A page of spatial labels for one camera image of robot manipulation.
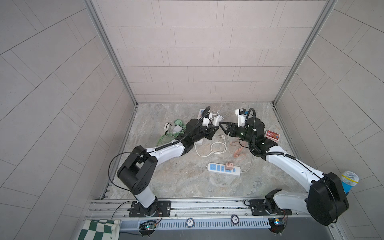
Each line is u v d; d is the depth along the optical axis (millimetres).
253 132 586
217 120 786
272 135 963
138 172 439
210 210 716
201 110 1090
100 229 642
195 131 654
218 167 825
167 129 944
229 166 788
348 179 563
